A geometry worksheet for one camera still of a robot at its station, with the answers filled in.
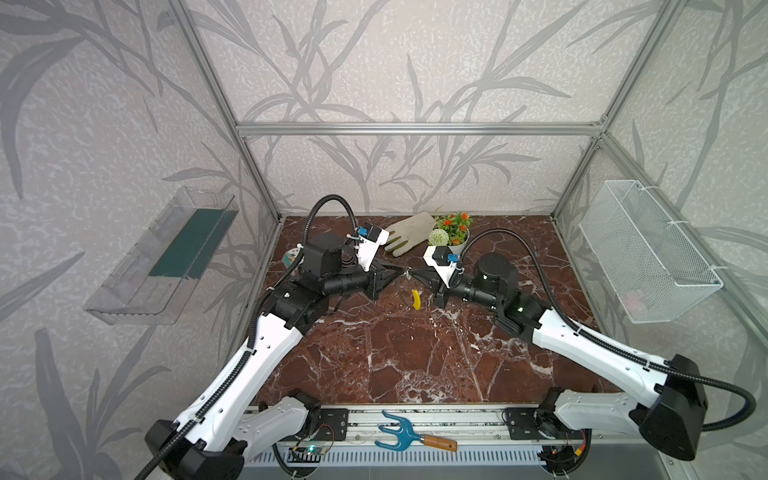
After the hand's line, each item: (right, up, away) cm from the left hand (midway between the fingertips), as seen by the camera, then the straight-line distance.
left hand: (405, 265), depth 65 cm
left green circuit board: (-22, -45, +6) cm, 50 cm away
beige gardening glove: (+2, +8, +50) cm, 51 cm away
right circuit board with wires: (+38, -49, +8) cm, 62 cm away
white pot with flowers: (+15, +8, +32) cm, 36 cm away
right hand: (+2, +1, +3) cm, 3 cm away
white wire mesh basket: (+54, -2, -1) cm, 54 cm away
